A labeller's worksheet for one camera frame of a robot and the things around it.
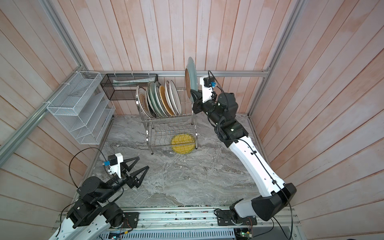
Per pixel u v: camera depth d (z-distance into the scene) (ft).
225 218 2.40
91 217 1.63
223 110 1.46
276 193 1.28
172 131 3.50
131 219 2.40
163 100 2.39
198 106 1.82
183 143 3.31
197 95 1.82
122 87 3.49
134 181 1.79
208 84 1.59
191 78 1.94
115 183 1.82
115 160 1.75
